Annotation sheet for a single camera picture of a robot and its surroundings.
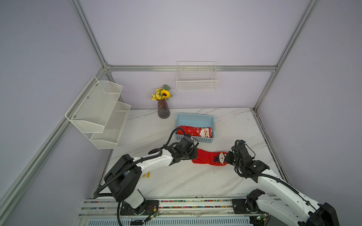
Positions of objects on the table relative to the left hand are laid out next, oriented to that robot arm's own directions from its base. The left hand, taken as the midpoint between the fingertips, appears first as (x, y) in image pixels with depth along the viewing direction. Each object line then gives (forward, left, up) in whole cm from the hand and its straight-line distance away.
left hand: (196, 154), depth 85 cm
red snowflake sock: (+18, -5, -2) cm, 19 cm away
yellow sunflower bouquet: (+39, +23, +16) cm, 48 cm away
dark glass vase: (+45, +26, -6) cm, 52 cm away
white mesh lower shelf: (+15, +55, +6) cm, 57 cm away
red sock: (+1, -11, -6) cm, 12 cm away
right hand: (-1, -19, 0) cm, 19 cm away
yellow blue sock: (-10, +30, -7) cm, 32 cm away
